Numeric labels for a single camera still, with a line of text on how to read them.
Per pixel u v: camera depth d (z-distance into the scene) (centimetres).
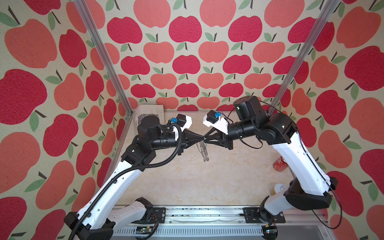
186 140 50
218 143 53
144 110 112
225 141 46
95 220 37
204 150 58
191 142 54
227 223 73
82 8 70
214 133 53
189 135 52
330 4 69
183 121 45
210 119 45
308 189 40
